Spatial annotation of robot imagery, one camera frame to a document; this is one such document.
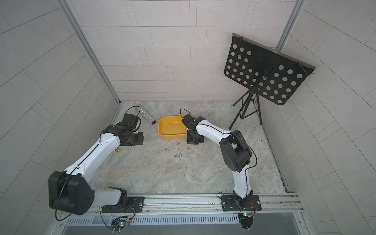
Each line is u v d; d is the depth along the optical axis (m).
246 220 0.69
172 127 1.05
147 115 1.04
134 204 0.71
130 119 0.64
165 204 0.72
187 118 0.74
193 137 0.77
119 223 0.65
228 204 0.71
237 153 0.50
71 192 0.39
